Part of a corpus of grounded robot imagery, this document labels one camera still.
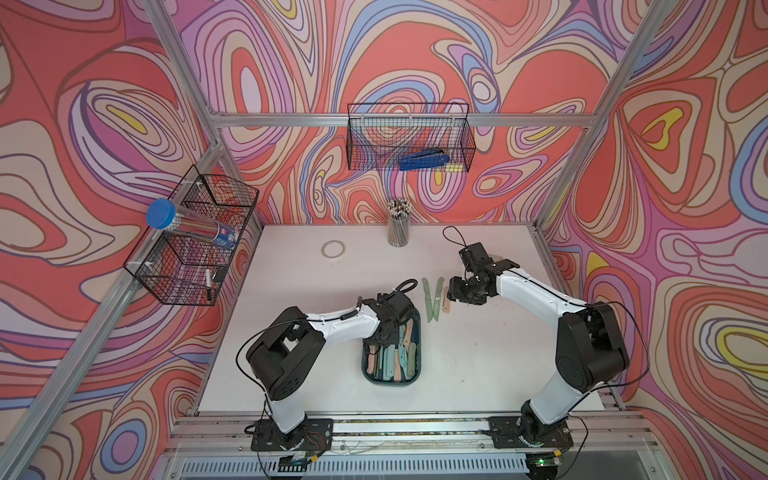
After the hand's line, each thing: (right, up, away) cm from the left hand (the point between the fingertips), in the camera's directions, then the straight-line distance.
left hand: (391, 340), depth 90 cm
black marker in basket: (-45, +19, -18) cm, 52 cm away
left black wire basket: (-53, +22, -16) cm, 60 cm away
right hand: (+20, +11, +1) cm, 23 cm away
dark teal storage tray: (+2, -5, -6) cm, 8 cm away
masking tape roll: (-18, +28, +23) cm, 40 cm away
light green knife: (+13, +9, +8) cm, 18 cm away
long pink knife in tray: (-6, -4, -5) cm, 9 cm away
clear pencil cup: (+3, +41, +11) cm, 43 cm away
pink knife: (+18, +10, +7) cm, 22 cm away
